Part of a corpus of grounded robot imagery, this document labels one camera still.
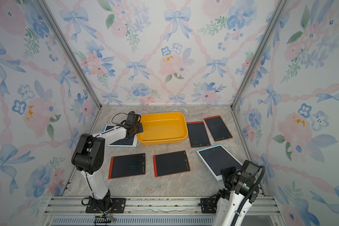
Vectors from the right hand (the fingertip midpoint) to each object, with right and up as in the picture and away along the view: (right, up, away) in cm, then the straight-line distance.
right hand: (227, 165), depth 73 cm
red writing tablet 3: (-30, -4, +17) cm, 34 cm away
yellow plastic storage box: (-36, +17, +34) cm, 52 cm away
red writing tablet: (+6, +17, +35) cm, 39 cm away
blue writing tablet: (-58, +8, +25) cm, 64 cm away
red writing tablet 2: (-10, +13, +31) cm, 35 cm away
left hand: (-51, +19, +27) cm, 61 cm away
